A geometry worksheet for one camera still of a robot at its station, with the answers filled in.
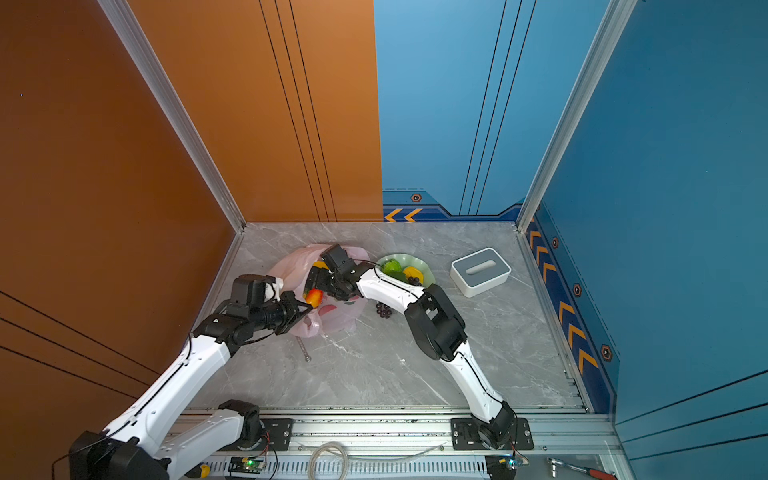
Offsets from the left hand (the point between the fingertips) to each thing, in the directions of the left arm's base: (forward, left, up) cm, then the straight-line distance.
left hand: (314, 302), depth 79 cm
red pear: (+9, +4, -12) cm, 16 cm away
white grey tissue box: (+21, -50, -13) cm, 56 cm away
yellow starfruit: (+17, -27, -9) cm, 33 cm away
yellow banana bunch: (+11, 0, +2) cm, 11 cm away
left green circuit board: (-34, +13, -18) cm, 41 cm away
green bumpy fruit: (+19, -20, -9) cm, 30 cm away
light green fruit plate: (+24, -26, -11) cm, 36 cm away
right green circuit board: (-34, -48, -17) cm, 61 cm away
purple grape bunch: (+4, -18, -10) cm, 21 cm away
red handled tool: (-35, -67, -15) cm, 77 cm away
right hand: (+10, +4, -8) cm, 14 cm away
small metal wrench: (-8, +4, -17) cm, 19 cm away
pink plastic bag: (+5, -3, -16) cm, 17 cm away
